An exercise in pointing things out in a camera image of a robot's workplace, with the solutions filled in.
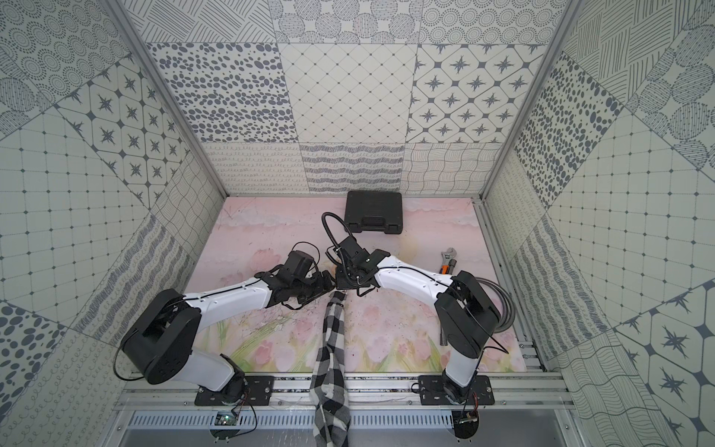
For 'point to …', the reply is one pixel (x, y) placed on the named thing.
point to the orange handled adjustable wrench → (449, 261)
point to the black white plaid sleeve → (329, 397)
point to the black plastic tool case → (373, 210)
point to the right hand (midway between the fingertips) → (344, 284)
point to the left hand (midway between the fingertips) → (338, 291)
